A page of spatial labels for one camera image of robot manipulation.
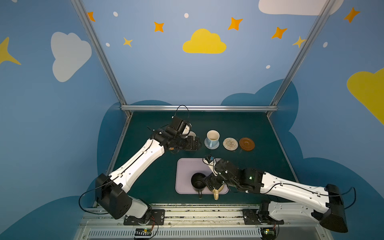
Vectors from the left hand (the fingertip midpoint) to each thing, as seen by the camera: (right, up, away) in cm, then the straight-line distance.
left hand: (194, 143), depth 77 cm
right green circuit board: (+37, -45, -4) cm, 58 cm away
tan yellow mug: (+11, -25, -2) cm, 27 cm away
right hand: (+8, -14, -3) cm, 17 cm away
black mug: (+3, -24, +7) cm, 25 cm away
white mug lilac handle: (-2, +4, +21) cm, 22 cm away
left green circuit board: (-25, -44, -4) cm, 51 cm away
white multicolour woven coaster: (+26, -3, +27) cm, 38 cm away
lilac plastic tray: (-5, -17, +13) cm, 22 cm away
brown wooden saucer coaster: (+38, -3, +27) cm, 46 cm away
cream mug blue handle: (+12, +2, +21) cm, 24 cm away
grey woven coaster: (+8, -2, +26) cm, 28 cm away
